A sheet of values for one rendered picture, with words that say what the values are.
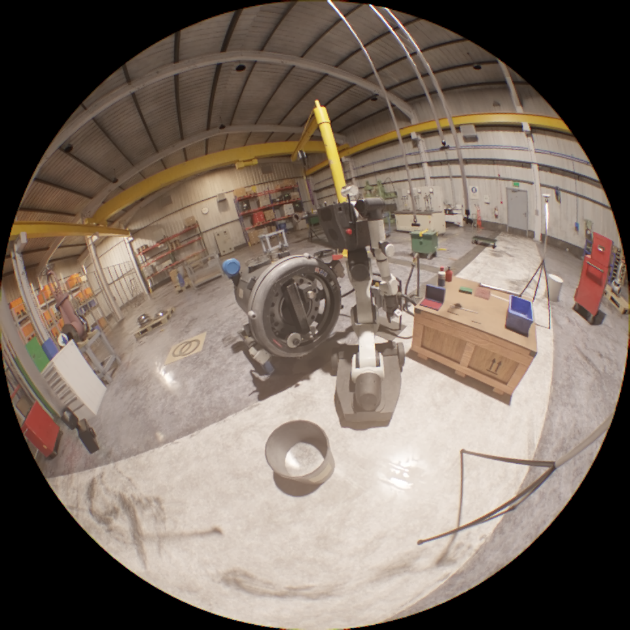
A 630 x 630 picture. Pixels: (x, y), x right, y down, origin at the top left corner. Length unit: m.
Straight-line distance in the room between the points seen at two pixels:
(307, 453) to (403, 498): 0.62
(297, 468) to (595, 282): 4.04
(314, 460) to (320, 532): 0.46
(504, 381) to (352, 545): 1.39
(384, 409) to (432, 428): 0.38
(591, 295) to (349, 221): 3.61
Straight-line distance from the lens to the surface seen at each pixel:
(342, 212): 1.16
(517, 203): 11.04
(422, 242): 4.21
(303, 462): 1.17
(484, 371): 1.61
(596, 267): 3.67
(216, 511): 1.53
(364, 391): 1.06
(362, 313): 1.32
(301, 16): 8.60
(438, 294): 1.58
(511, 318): 1.48
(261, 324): 1.19
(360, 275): 1.17
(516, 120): 11.29
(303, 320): 1.32
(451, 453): 1.36
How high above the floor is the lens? 1.22
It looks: 30 degrees down
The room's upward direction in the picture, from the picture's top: 15 degrees counter-clockwise
